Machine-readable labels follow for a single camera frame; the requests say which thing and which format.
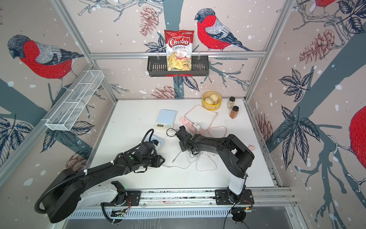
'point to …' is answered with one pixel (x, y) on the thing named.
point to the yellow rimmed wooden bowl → (216, 106)
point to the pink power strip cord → (209, 123)
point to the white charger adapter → (196, 125)
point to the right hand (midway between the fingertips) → (185, 142)
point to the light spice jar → (231, 102)
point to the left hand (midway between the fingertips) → (164, 158)
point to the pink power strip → (189, 124)
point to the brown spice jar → (234, 113)
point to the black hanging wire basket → (157, 67)
